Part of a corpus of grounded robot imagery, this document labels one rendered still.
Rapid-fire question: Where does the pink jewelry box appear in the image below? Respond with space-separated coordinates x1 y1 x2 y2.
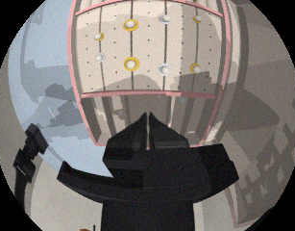
202 0 295 228

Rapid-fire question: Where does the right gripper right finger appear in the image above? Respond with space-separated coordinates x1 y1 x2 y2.
148 112 190 150

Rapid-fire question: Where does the beige jewelry tray with pink rim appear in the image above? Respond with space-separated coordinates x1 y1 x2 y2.
67 0 231 149

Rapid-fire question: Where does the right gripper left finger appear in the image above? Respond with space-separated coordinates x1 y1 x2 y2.
106 112 147 150

